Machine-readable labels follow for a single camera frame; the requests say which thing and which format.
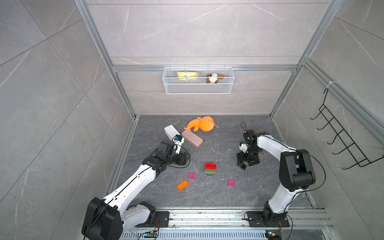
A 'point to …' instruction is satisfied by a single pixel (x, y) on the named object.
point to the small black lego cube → (243, 167)
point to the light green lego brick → (210, 172)
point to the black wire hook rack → (352, 149)
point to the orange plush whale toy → (205, 124)
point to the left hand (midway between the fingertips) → (186, 152)
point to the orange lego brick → (183, 185)
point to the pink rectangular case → (192, 137)
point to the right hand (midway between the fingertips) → (245, 163)
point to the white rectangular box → (171, 131)
